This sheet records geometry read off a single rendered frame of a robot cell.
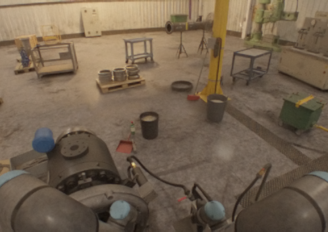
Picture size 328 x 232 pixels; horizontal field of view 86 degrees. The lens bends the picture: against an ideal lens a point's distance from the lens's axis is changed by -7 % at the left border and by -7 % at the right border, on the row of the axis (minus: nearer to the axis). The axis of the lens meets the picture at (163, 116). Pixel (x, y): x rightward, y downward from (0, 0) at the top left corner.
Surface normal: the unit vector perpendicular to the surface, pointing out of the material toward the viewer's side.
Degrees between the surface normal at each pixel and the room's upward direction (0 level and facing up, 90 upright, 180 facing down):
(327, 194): 18
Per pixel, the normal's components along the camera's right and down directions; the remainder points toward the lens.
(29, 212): 0.10, -0.48
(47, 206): 0.44, -0.66
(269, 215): -0.71, -0.54
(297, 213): -0.29, -0.54
